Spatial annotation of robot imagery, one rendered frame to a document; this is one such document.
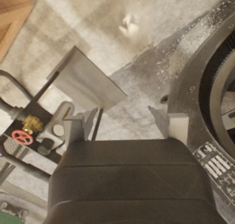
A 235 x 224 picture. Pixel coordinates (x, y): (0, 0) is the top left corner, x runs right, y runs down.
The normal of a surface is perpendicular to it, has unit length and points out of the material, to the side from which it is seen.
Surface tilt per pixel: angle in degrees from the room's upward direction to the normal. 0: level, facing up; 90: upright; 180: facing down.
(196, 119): 90
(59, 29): 0
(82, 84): 0
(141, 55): 0
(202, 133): 90
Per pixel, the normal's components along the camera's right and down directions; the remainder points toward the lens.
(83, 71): -0.11, 0.62
